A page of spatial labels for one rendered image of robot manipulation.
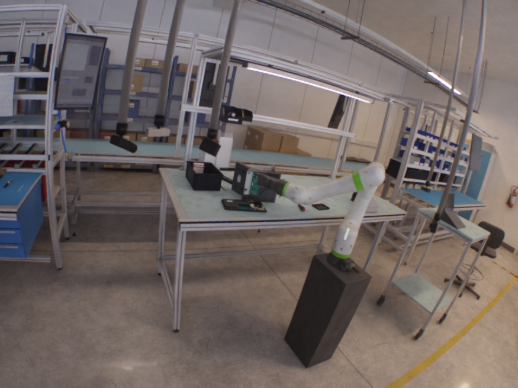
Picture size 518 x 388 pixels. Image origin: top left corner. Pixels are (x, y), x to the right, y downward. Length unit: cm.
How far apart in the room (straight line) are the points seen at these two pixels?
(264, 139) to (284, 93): 160
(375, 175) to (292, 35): 535
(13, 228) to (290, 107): 591
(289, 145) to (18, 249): 483
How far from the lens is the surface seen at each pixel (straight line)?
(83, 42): 200
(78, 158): 300
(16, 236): 199
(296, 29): 673
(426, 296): 299
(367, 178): 162
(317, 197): 170
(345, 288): 169
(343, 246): 174
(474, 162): 494
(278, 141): 544
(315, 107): 705
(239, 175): 196
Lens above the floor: 167
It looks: 19 degrees down
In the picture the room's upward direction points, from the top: 12 degrees clockwise
